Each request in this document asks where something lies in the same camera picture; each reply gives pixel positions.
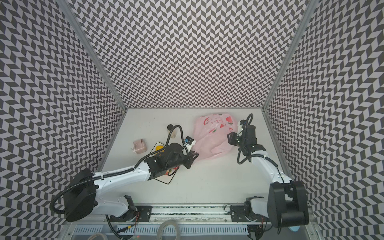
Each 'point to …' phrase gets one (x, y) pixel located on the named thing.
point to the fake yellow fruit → (158, 147)
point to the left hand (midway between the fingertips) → (197, 155)
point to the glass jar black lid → (170, 127)
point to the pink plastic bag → (210, 132)
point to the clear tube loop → (167, 222)
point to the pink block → (140, 146)
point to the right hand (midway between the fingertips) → (229, 139)
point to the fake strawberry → (176, 168)
